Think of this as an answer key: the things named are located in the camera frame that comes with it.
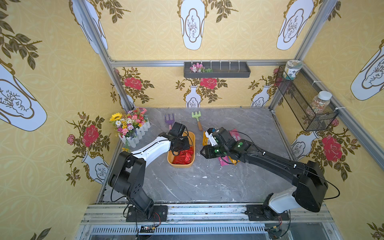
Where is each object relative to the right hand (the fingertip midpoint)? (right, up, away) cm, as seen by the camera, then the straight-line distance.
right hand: (205, 148), depth 81 cm
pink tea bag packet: (+22, +5, +19) cm, 29 cm away
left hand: (-14, 0, +11) cm, 17 cm away
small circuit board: (-29, -38, -8) cm, 49 cm away
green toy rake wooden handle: (-4, +18, +35) cm, 40 cm away
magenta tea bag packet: (+7, -4, -12) cm, 15 cm away
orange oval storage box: (-12, -8, +8) cm, 16 cm away
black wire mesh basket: (+58, +32, +9) cm, 67 cm away
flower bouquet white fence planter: (-44, +12, +8) cm, 46 cm away
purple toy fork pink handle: (-25, +15, +33) cm, 44 cm away
